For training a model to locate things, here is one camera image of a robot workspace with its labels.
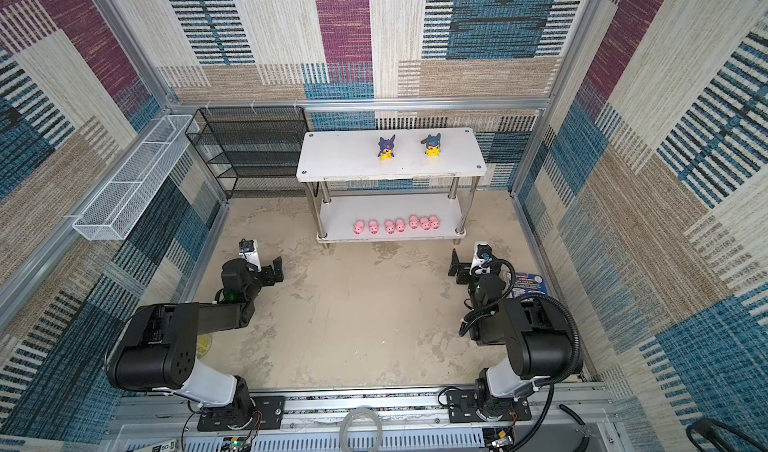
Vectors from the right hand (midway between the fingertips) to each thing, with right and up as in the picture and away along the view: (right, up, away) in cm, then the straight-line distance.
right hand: (470, 252), depth 90 cm
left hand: (-63, -1, +4) cm, 63 cm away
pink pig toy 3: (-24, +7, +9) cm, 27 cm away
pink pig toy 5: (-16, +9, +10) cm, 21 cm away
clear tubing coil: (-34, -36, -20) cm, 53 cm away
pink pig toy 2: (-29, +8, +9) cm, 32 cm away
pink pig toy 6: (-12, +9, +10) cm, 18 cm away
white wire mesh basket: (-89, +10, -20) cm, 92 cm away
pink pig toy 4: (-21, +8, +9) cm, 24 cm away
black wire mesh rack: (-73, +34, +20) cm, 83 cm away
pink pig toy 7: (-9, +9, +10) cm, 16 cm away
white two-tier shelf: (-23, +24, +33) cm, 47 cm away
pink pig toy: (-34, +7, +9) cm, 36 cm away
